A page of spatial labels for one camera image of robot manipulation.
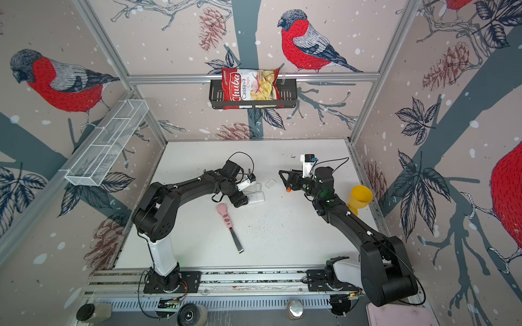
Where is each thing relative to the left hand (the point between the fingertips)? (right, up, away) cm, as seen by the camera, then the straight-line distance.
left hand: (242, 194), depth 94 cm
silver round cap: (+20, -28, -34) cm, 49 cm away
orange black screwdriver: (+23, +2, +4) cm, 23 cm away
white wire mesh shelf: (-50, +18, -19) cm, 57 cm away
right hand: (+18, +10, -12) cm, 24 cm away
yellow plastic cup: (+52, 0, -8) cm, 53 cm away
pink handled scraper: (-9, -7, -2) cm, 11 cm away
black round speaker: (-10, -29, -35) cm, 47 cm away
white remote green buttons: (+7, -1, +1) cm, 7 cm away
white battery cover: (+14, +4, +8) cm, 16 cm away
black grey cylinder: (-42, -30, -34) cm, 62 cm away
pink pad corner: (+56, -35, -28) cm, 71 cm away
